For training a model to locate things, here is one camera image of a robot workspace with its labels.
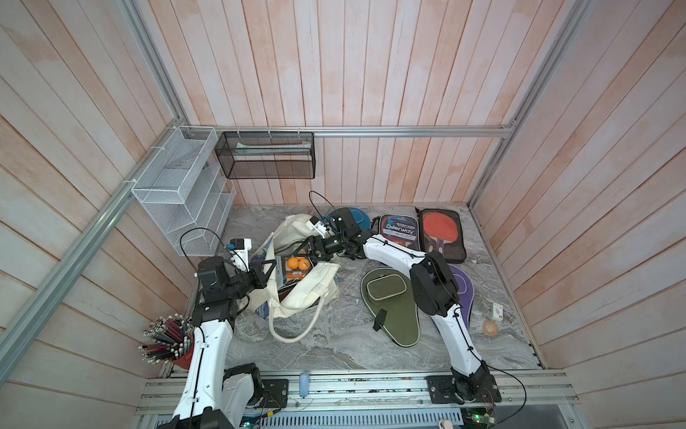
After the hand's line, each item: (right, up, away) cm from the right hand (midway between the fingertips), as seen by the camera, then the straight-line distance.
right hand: (299, 257), depth 86 cm
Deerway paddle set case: (-3, -4, 0) cm, 5 cm away
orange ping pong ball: (+63, -23, 0) cm, 67 cm away
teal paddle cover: (+23, +14, +25) cm, 36 cm away
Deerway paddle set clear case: (+39, +10, +24) cm, 47 cm away
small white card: (+67, -18, +2) cm, 69 cm away
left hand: (-6, -1, -9) cm, 10 cm away
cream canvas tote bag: (-3, -23, -9) cm, 25 cm away
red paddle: (+57, +9, +23) cm, 62 cm away
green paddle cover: (+30, -13, +4) cm, 33 cm away
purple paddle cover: (+58, -12, +6) cm, 59 cm away
